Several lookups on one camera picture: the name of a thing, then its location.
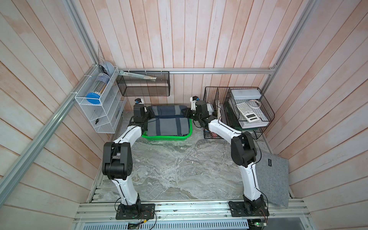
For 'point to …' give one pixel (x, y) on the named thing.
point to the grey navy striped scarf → (169, 121)
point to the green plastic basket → (145, 135)
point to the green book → (232, 120)
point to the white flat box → (246, 94)
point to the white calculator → (249, 115)
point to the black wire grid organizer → (217, 96)
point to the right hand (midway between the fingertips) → (180, 109)
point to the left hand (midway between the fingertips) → (152, 109)
